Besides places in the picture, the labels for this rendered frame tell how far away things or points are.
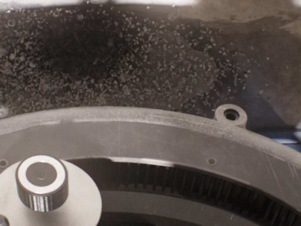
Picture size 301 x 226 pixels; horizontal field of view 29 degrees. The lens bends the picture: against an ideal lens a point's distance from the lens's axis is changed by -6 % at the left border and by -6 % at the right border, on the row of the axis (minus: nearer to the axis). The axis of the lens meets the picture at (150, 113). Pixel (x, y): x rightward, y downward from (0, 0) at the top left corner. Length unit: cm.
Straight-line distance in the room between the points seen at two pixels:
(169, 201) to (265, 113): 47
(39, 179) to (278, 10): 54
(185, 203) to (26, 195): 20
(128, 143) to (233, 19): 37
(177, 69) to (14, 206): 49
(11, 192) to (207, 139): 22
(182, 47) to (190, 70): 5
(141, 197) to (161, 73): 37
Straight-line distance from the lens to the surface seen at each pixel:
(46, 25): 92
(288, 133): 115
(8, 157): 63
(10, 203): 58
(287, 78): 106
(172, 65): 98
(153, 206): 67
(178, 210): 67
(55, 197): 54
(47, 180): 54
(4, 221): 54
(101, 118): 66
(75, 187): 59
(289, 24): 98
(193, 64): 99
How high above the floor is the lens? 74
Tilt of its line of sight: 44 degrees down
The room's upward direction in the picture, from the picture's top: 173 degrees clockwise
